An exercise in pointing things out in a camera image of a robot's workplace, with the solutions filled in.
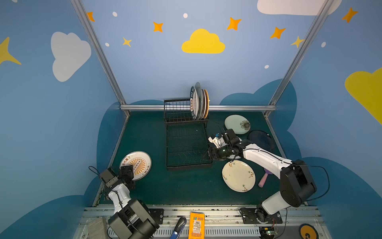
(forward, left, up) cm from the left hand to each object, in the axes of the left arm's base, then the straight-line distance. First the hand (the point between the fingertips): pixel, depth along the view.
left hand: (135, 168), depth 86 cm
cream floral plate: (-2, -62, -4) cm, 62 cm away
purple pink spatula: (-6, -74, -1) cm, 74 cm away
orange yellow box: (-29, -36, 0) cm, 46 cm away
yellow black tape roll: (-29, -91, -6) cm, 95 cm away
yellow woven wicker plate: (+26, -41, +28) cm, 56 cm away
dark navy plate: (+25, -84, -3) cm, 87 cm away
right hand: (+5, -42, +8) cm, 43 cm away
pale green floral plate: (+40, -71, -4) cm, 81 cm away
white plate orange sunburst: (+25, -40, +29) cm, 55 cm away
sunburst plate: (+6, 0, -4) cm, 8 cm away
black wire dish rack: (+25, -30, -7) cm, 40 cm away
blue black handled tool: (-28, -28, -1) cm, 39 cm away
